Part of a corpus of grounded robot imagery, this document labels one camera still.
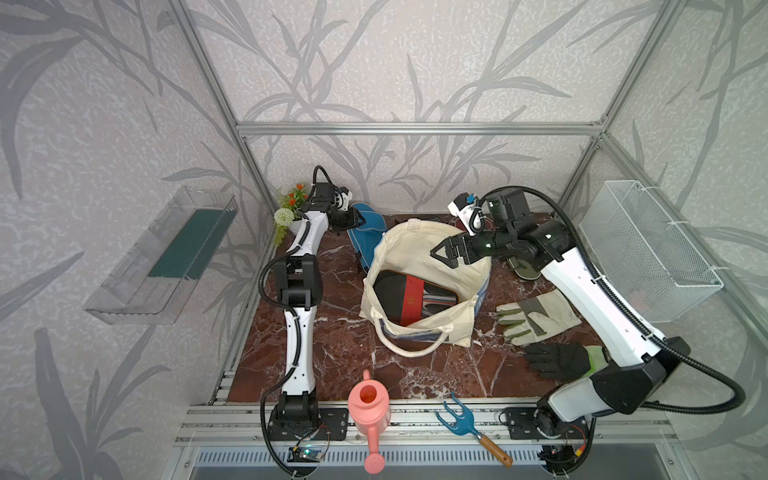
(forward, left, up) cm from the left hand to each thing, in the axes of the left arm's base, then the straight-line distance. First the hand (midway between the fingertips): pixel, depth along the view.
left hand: (361, 219), depth 106 cm
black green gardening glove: (-47, -61, -8) cm, 77 cm away
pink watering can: (-59, -7, +1) cm, 60 cm away
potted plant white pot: (-5, +24, +4) cm, 25 cm away
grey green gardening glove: (-34, -55, -8) cm, 65 cm away
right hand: (-29, -24, +22) cm, 44 cm away
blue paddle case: (-7, -2, -2) cm, 7 cm away
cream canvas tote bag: (-20, -16, +8) cm, 27 cm away
